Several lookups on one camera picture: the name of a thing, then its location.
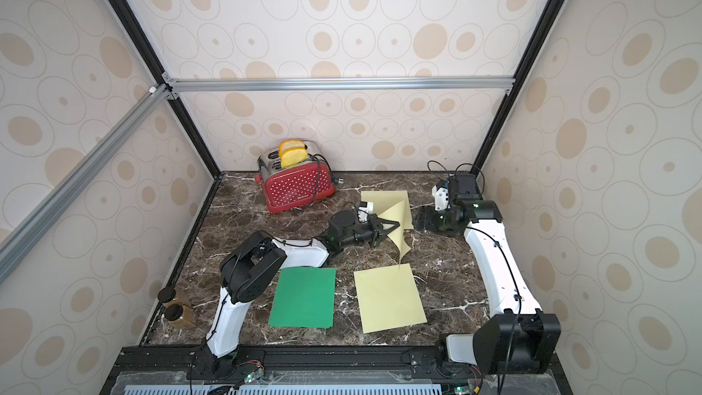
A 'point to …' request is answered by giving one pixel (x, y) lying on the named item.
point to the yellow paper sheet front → (388, 298)
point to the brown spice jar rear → (167, 296)
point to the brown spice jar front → (181, 315)
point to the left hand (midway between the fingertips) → (406, 226)
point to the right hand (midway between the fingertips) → (421, 223)
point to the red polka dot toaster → (292, 187)
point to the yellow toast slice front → (292, 156)
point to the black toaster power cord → (338, 180)
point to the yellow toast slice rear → (290, 144)
